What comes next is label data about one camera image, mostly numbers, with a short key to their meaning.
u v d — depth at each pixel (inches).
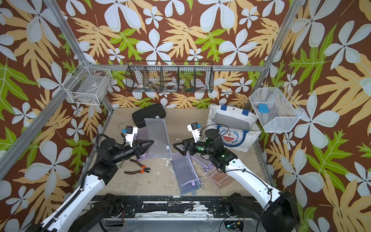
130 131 24.3
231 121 36.6
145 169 34.8
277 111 32.9
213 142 21.6
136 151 23.9
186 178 33.3
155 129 29.9
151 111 45.3
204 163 35.2
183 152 24.4
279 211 15.0
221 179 32.1
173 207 29.9
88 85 33.8
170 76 38.0
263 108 33.8
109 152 21.3
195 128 25.4
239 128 31.9
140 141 25.9
